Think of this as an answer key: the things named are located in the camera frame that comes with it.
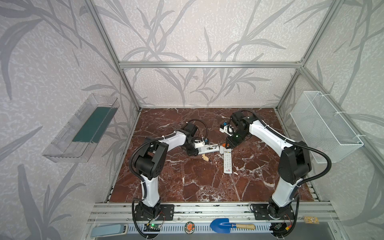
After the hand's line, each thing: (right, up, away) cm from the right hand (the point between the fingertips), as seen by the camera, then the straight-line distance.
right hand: (228, 141), depth 87 cm
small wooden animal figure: (-14, -11, +6) cm, 19 cm away
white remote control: (-11, -6, +8) cm, 15 cm away
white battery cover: (-3, -7, +9) cm, 11 cm away
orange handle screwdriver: (-3, -2, -2) cm, 4 cm away
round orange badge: (-21, -38, -18) cm, 47 cm away
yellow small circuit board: (+37, -36, -17) cm, 54 cm away
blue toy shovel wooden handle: (-5, -38, -17) cm, 42 cm away
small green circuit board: (-40, -40, -16) cm, 58 cm away
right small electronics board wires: (+25, -38, -18) cm, 49 cm away
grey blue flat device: (-57, -37, -21) cm, 72 cm away
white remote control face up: (0, -13, +3) cm, 13 cm away
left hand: (-19, -4, +10) cm, 22 cm away
